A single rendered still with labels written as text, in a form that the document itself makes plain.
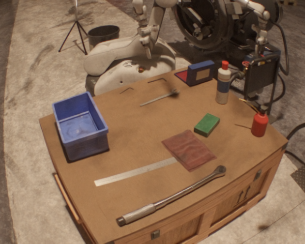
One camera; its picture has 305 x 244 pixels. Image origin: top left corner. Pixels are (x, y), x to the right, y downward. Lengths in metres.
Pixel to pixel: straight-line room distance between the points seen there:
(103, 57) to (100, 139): 1.07
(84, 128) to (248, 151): 0.73
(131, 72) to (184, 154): 0.92
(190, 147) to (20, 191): 1.12
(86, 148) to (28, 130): 1.13
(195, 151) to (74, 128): 0.55
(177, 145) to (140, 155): 0.15
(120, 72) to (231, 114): 0.87
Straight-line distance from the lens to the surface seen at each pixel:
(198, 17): 2.51
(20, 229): 1.71
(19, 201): 1.83
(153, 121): 1.40
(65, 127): 1.43
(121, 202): 1.09
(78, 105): 1.44
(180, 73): 1.74
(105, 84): 2.11
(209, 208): 1.23
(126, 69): 2.02
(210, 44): 2.47
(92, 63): 2.24
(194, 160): 1.20
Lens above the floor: 1.35
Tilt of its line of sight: 40 degrees down
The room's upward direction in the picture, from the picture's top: straight up
